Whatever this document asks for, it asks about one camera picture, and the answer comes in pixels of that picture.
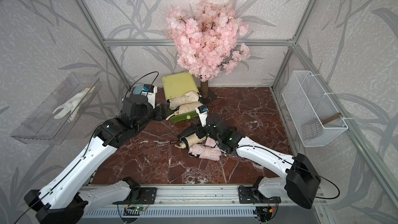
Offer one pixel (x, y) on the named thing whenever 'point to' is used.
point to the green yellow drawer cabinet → (178, 85)
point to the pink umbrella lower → (208, 153)
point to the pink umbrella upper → (210, 142)
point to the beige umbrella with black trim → (186, 141)
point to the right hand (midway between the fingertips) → (194, 121)
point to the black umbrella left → (190, 130)
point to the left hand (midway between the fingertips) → (164, 103)
